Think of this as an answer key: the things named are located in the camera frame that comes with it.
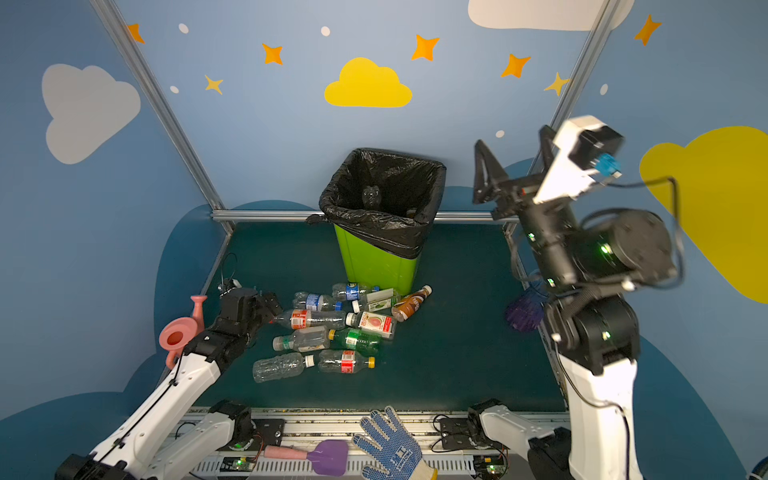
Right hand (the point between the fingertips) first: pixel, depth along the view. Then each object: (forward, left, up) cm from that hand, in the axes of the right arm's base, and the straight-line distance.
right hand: (513, 135), depth 40 cm
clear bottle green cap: (-3, +43, -66) cm, 79 cm away
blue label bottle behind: (+12, +30, -61) cm, 69 cm away
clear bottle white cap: (-11, +48, -66) cm, 83 cm away
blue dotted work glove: (-30, +13, -65) cm, 73 cm away
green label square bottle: (+10, +21, -63) cm, 67 cm away
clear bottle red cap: (+1, +44, -61) cm, 75 cm away
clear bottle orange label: (+34, +25, -40) cm, 58 cm away
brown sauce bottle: (+8, +11, -62) cm, 63 cm away
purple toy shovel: (-33, +30, -65) cm, 78 cm away
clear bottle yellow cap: (-11, +29, -61) cm, 69 cm away
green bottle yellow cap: (-4, +27, -62) cm, 67 cm away
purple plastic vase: (+9, -26, -63) cm, 69 cm away
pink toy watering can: (-8, +75, -55) cm, 93 cm away
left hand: (+1, +51, -51) cm, 72 cm away
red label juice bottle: (+2, +20, -63) cm, 66 cm away
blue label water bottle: (+7, +41, -61) cm, 74 cm away
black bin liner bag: (+34, +21, -40) cm, 57 cm away
